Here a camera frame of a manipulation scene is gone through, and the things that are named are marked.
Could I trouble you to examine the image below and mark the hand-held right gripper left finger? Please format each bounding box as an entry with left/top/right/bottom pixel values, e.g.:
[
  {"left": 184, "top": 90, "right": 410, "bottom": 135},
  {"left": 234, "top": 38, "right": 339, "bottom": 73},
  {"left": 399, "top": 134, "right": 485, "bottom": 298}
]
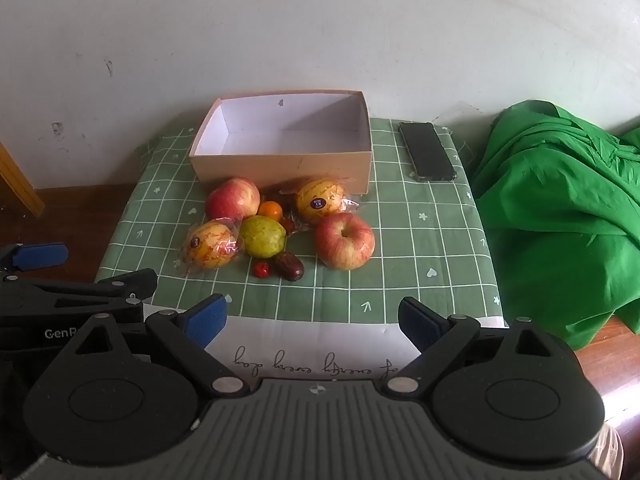
[{"left": 67, "top": 294, "right": 250, "bottom": 400}]

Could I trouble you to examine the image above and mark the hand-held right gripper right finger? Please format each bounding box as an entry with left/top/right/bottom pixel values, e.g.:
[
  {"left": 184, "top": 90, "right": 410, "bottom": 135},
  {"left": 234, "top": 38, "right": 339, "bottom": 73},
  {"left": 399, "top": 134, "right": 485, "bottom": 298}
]
[{"left": 384, "top": 296, "right": 576, "bottom": 397}]

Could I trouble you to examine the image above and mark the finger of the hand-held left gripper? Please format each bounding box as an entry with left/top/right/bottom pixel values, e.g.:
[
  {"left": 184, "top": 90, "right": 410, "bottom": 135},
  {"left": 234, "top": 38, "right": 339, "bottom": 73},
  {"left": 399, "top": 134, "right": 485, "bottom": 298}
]
[
  {"left": 0, "top": 268, "right": 159, "bottom": 313},
  {"left": 0, "top": 242, "right": 69, "bottom": 275}
]

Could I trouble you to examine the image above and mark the plastic-wrapped orange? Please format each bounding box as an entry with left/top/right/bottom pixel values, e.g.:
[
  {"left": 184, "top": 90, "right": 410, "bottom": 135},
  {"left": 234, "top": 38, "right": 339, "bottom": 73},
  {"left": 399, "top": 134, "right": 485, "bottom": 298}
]
[
  {"left": 280, "top": 177, "right": 361, "bottom": 225},
  {"left": 177, "top": 218, "right": 244, "bottom": 273}
]

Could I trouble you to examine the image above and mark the dark brown date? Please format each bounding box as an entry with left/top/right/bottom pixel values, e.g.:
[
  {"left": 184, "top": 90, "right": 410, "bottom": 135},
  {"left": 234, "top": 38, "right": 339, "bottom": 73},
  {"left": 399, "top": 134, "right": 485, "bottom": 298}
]
[{"left": 271, "top": 252, "right": 305, "bottom": 281}]

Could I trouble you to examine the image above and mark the green pear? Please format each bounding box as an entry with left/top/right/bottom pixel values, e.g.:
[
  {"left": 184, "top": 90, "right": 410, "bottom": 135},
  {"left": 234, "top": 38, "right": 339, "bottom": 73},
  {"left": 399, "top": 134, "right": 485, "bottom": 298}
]
[{"left": 239, "top": 215, "right": 288, "bottom": 259}]

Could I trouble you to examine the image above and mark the red apple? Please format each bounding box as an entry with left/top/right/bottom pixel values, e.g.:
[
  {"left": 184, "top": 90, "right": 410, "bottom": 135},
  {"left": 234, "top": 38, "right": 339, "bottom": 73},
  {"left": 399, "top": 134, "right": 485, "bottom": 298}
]
[
  {"left": 314, "top": 212, "right": 376, "bottom": 271},
  {"left": 205, "top": 177, "right": 261, "bottom": 221}
]

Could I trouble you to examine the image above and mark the cardboard box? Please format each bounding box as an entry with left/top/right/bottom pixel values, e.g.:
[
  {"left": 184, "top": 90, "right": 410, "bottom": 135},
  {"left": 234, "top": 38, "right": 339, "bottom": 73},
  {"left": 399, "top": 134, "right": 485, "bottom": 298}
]
[{"left": 189, "top": 90, "right": 373, "bottom": 195}]

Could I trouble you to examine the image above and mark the green checkered tablecloth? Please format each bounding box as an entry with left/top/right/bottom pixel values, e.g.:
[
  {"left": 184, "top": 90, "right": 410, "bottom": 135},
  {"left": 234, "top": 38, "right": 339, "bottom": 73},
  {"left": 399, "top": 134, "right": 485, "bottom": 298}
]
[{"left": 95, "top": 117, "right": 508, "bottom": 378}]

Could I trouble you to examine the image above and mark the black smartphone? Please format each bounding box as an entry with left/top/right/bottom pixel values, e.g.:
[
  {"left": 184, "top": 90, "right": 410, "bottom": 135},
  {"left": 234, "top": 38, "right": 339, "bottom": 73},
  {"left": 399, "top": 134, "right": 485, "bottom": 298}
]
[{"left": 398, "top": 121, "right": 458, "bottom": 183}]

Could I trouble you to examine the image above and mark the green cloth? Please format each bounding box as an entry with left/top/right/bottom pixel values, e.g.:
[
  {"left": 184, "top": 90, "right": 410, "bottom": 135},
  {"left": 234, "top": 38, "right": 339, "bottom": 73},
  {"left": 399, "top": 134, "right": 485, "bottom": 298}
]
[{"left": 472, "top": 100, "right": 640, "bottom": 352}]

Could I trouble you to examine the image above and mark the clear plastic sheet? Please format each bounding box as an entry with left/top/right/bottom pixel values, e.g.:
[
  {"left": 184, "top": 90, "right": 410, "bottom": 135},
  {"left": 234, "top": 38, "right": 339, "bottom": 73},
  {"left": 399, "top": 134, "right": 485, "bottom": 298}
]
[{"left": 434, "top": 101, "right": 483, "bottom": 133}]

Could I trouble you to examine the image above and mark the pale pink cloth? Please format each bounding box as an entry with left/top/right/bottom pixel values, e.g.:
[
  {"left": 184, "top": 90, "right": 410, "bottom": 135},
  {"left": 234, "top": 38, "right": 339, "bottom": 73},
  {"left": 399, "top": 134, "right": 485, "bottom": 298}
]
[{"left": 589, "top": 421, "right": 624, "bottom": 480}]

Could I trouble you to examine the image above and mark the yellow wooden frame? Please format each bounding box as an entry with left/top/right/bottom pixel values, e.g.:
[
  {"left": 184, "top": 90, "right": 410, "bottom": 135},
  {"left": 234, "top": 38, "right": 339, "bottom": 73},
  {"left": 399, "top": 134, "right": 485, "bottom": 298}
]
[{"left": 0, "top": 141, "right": 46, "bottom": 218}]

